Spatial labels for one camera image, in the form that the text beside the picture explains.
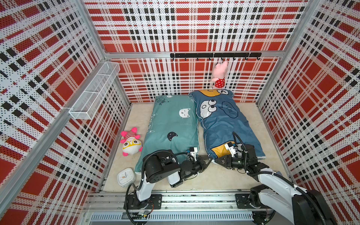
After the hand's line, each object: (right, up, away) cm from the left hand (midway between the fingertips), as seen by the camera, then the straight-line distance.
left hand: (215, 158), depth 80 cm
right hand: (+1, -1, -1) cm, 2 cm away
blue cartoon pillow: (+7, +21, +10) cm, 24 cm away
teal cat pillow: (-27, +18, +16) cm, 36 cm away
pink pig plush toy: (+5, +54, +12) cm, 56 cm away
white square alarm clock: (-52, -11, 0) cm, 53 cm away
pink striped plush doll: (-52, +7, +7) cm, 53 cm away
